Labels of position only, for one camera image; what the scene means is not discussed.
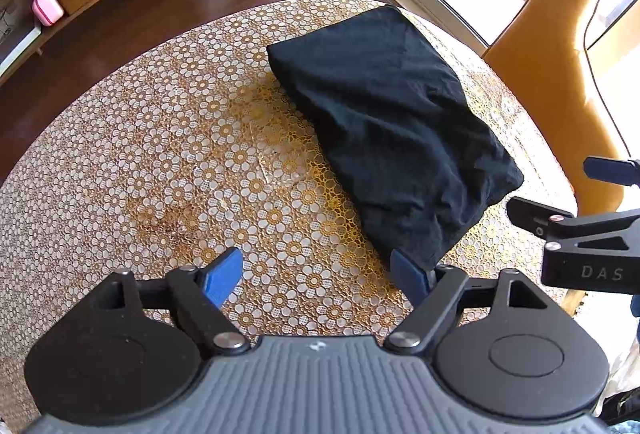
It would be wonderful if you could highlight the black shirt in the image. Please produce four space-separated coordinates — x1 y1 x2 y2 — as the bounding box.
266 5 525 272

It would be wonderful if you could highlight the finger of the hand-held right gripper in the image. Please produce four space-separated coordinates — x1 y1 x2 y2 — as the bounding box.
584 156 640 189
507 196 575 242

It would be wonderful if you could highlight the pink rounded box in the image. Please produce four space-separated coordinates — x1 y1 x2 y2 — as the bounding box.
31 0 66 27

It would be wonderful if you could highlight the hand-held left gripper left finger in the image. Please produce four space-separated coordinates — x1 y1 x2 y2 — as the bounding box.
87 246 251 357

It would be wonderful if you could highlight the mustard yellow leather chair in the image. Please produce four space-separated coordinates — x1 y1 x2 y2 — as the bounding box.
482 0 640 319

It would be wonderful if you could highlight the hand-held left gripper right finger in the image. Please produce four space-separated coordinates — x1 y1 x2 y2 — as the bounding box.
384 248 551 357

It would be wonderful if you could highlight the white flat device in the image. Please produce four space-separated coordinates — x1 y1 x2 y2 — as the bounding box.
0 24 43 74

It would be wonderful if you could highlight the round floral lace table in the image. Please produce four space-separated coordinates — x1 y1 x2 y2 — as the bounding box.
0 0 581 432

